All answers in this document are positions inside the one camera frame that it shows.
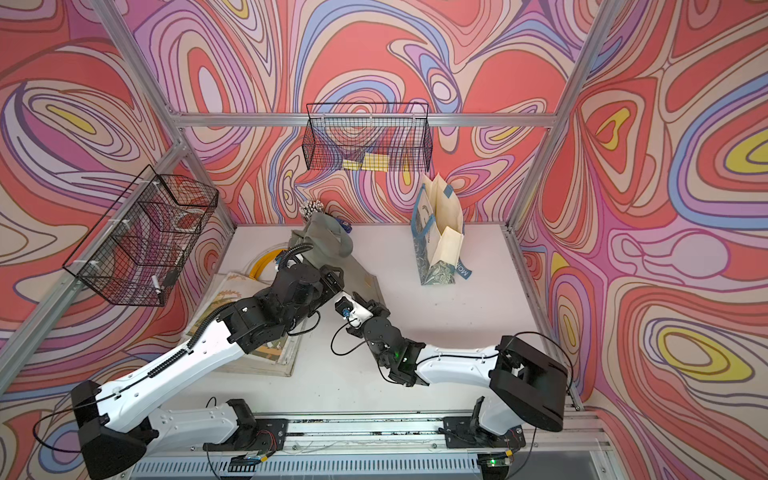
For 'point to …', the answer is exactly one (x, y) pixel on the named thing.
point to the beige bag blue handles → (437, 225)
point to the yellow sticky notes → (370, 162)
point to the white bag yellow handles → (252, 251)
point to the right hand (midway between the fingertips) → (358, 300)
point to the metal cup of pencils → (309, 208)
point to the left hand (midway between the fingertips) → (344, 278)
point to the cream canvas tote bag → (274, 356)
